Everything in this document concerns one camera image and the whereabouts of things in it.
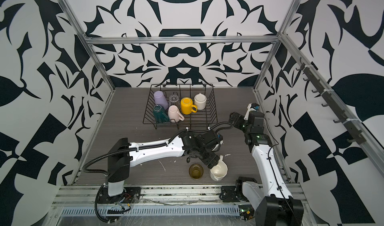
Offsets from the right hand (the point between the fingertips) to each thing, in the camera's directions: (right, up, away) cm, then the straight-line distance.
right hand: (239, 115), depth 80 cm
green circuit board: (0, -45, -9) cm, 46 cm away
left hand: (-13, -20, -7) cm, 25 cm away
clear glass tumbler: (-37, +9, +19) cm, 42 cm away
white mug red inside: (-20, +8, +19) cm, 29 cm away
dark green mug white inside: (-45, -1, +14) cm, 47 cm away
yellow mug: (-29, +5, +16) cm, 33 cm away
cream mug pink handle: (-36, -2, +13) cm, 39 cm away
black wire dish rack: (-14, -3, +22) cm, 26 cm away
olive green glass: (-23, -30, +2) cm, 38 cm away
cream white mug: (-11, -30, +1) cm, 32 cm away
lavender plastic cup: (-46, +9, +17) cm, 49 cm away
